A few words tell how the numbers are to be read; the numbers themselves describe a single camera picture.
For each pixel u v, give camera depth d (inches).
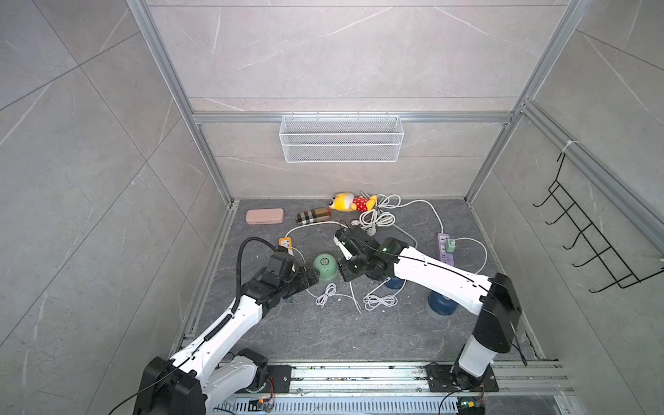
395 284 33.3
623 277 23.0
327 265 33.6
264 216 43.8
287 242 39.9
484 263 39.7
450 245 37.5
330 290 35.3
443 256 38.5
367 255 23.6
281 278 24.7
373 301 34.6
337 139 39.6
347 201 43.4
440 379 28.7
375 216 43.2
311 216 43.4
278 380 28.9
